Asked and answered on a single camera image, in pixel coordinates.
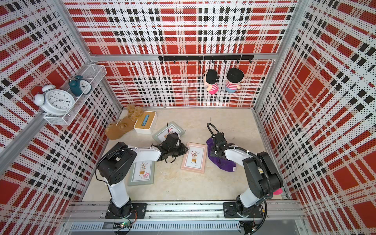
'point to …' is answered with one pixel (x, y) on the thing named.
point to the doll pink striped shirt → (210, 78)
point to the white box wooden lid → (147, 123)
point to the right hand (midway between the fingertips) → (217, 151)
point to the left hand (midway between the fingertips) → (189, 149)
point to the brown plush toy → (117, 129)
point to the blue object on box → (145, 120)
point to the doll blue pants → (234, 76)
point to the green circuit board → (126, 224)
